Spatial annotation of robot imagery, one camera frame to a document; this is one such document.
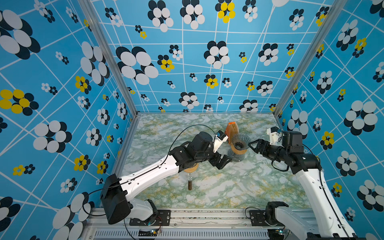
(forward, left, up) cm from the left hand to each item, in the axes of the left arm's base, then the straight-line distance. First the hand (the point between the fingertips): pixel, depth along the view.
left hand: (226, 152), depth 70 cm
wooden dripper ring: (-3, +17, -12) cm, 21 cm away
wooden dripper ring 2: (+9, -10, -14) cm, 20 cm away
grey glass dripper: (+15, -12, -12) cm, 23 cm away
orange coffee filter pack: (+27, -9, -16) cm, 33 cm away
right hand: (+5, -15, -2) cm, 16 cm away
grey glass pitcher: (+8, -9, -19) cm, 23 cm away
